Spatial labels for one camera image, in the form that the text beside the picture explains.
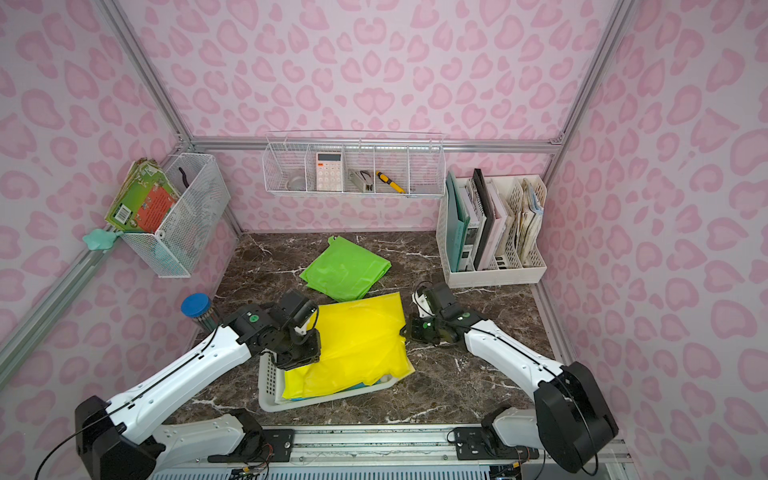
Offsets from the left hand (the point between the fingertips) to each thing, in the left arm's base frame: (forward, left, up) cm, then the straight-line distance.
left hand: (322, 352), depth 75 cm
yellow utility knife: (+53, -15, +14) cm, 57 cm away
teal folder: (+30, -35, +17) cm, 49 cm away
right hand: (+7, -19, -4) cm, 21 cm away
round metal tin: (+51, +13, +14) cm, 54 cm away
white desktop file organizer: (+42, -57, -11) cm, 72 cm away
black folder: (+36, -45, +16) cm, 59 cm away
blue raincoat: (-7, -10, -2) cm, 12 cm away
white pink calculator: (+52, +3, +17) cm, 55 cm away
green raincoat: (+34, -1, -11) cm, 35 cm away
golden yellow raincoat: (+3, -9, -3) cm, 10 cm away
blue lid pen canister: (+10, +32, +5) cm, 34 cm away
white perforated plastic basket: (-6, +14, -7) cm, 16 cm away
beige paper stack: (+38, -60, +11) cm, 72 cm away
